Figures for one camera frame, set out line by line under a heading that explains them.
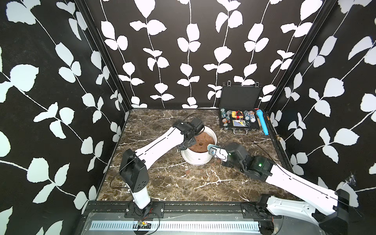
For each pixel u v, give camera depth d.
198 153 0.79
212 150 0.63
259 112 1.15
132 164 0.43
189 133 0.56
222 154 0.62
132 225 0.72
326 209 0.41
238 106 1.17
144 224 0.70
